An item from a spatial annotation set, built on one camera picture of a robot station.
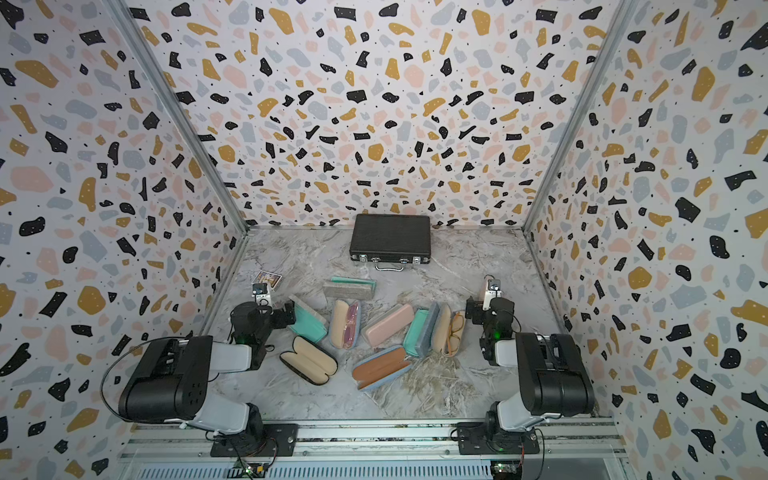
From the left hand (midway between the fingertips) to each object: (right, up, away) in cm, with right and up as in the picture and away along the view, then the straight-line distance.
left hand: (280, 301), depth 93 cm
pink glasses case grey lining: (+35, -5, -5) cm, 36 cm away
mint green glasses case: (+9, -7, -1) cm, 12 cm away
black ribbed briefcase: (+33, +20, +27) cm, 48 cm away
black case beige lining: (+12, -16, -8) cm, 21 cm away
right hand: (+66, +1, +1) cm, 66 cm away
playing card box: (-9, +7, +10) cm, 15 cm away
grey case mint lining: (+44, -10, -2) cm, 45 cm away
